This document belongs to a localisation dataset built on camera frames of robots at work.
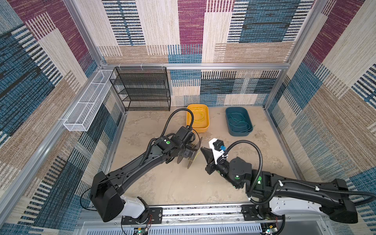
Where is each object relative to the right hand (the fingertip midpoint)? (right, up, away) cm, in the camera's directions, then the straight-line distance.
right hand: (202, 151), depth 64 cm
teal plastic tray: (+25, +6, +35) cm, 44 cm away
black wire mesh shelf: (-40, +37, +46) cm, 71 cm away
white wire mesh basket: (-71, +17, +28) cm, 78 cm away
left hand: (-8, 0, +15) cm, 17 cm away
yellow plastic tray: (+1, +9, +47) cm, 48 cm away
